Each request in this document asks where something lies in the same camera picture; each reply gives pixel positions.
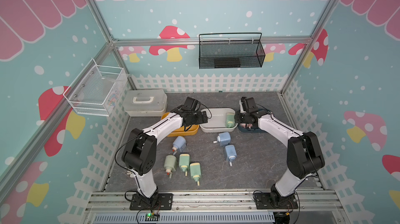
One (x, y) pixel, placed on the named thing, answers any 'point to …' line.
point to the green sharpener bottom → (196, 171)
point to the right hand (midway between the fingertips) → (237, 116)
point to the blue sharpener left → (179, 141)
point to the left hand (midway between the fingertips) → (201, 121)
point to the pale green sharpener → (170, 164)
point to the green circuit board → (151, 217)
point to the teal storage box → (256, 129)
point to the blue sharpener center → (230, 153)
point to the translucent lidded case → (145, 102)
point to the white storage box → (216, 120)
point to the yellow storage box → (192, 130)
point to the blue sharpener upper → (224, 139)
